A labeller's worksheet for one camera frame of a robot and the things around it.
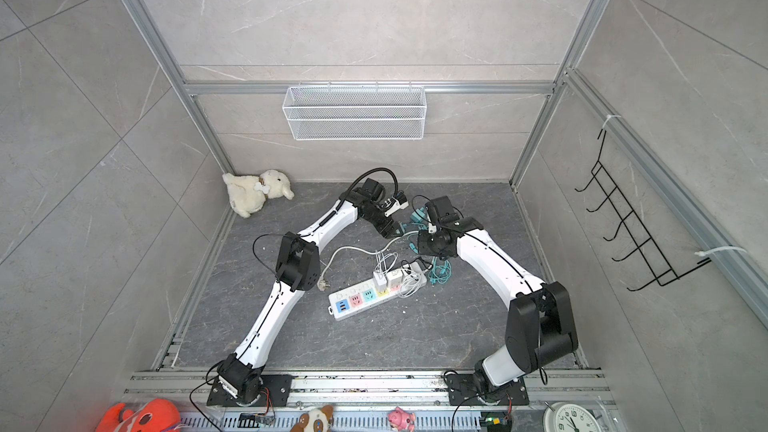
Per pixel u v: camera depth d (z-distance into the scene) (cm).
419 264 94
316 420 67
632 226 67
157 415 65
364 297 86
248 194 105
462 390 73
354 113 101
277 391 73
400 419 68
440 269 95
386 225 93
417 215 107
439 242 62
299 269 68
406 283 84
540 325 43
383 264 84
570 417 67
